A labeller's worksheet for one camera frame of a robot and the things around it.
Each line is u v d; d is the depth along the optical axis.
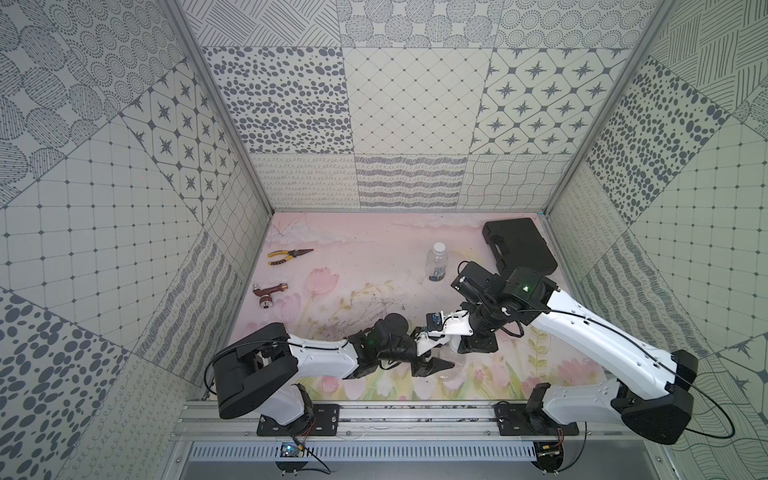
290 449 0.71
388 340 0.63
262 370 0.44
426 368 0.66
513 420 0.73
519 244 1.04
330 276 1.01
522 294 0.46
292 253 1.07
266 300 0.93
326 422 0.73
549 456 0.72
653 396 0.40
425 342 0.66
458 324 0.58
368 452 0.70
